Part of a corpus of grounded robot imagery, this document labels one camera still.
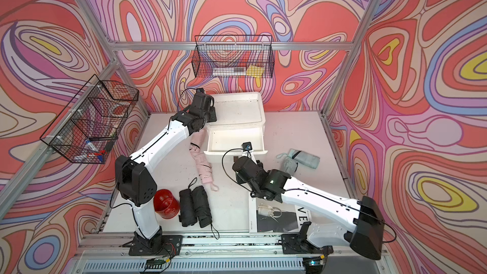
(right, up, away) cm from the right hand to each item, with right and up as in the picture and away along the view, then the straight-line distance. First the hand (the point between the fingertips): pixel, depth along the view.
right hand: (244, 170), depth 76 cm
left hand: (-15, +25, +12) cm, 31 cm away
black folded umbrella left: (-24, -21, +4) cm, 32 cm away
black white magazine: (+9, -19, +1) cm, 21 cm away
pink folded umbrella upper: (-26, +10, +25) cm, 37 cm away
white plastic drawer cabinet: (-2, +21, +9) cm, 23 cm away
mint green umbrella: (+23, +1, +17) cm, 29 cm away
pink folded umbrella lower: (-19, -3, +15) cm, 25 cm away
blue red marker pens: (-50, +8, -12) cm, 52 cm away
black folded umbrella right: (-18, -17, +4) cm, 25 cm away
